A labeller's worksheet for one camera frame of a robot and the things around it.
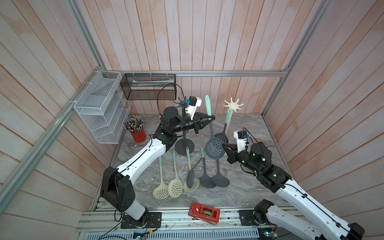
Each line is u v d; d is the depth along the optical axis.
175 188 0.79
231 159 0.63
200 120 0.58
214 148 0.70
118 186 0.41
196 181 0.83
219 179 0.86
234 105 0.70
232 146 0.63
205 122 0.64
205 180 0.86
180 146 1.02
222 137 0.88
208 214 0.70
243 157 0.60
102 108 0.67
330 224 0.41
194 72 0.96
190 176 0.88
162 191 0.82
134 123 0.92
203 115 0.62
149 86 0.88
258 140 1.04
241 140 0.60
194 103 0.57
